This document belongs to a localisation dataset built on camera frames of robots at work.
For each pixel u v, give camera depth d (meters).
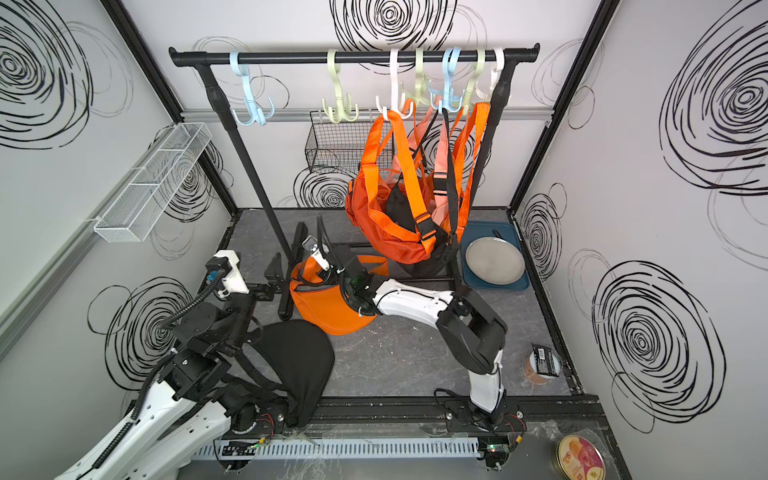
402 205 0.80
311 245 0.69
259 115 0.56
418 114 0.58
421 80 0.60
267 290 0.59
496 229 1.14
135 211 0.73
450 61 0.52
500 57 0.52
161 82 0.83
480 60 0.52
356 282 0.64
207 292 1.05
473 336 0.47
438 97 0.61
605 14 0.72
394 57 0.52
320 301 0.91
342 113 0.59
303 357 0.84
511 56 0.53
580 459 0.65
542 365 0.75
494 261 1.02
